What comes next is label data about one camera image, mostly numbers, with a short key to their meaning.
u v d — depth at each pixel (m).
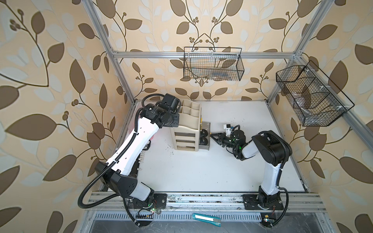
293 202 0.71
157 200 0.74
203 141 0.93
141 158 0.89
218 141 0.87
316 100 0.73
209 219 0.69
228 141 0.85
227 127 0.91
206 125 1.03
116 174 0.39
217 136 0.91
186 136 0.78
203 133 0.96
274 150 0.52
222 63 0.96
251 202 0.74
